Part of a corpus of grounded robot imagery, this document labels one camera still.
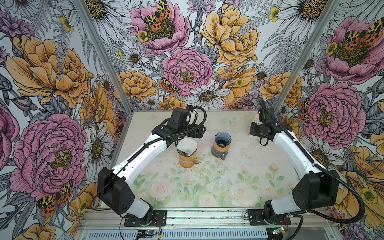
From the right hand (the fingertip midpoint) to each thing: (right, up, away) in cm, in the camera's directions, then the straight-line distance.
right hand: (255, 133), depth 85 cm
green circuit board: (-56, -45, -14) cm, 73 cm away
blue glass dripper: (-17, -4, +7) cm, 18 cm away
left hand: (-33, +1, -6) cm, 33 cm away
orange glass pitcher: (-37, -19, +7) cm, 42 cm away
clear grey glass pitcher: (-19, -13, +8) cm, 25 cm away
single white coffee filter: (-37, -6, -3) cm, 38 cm away
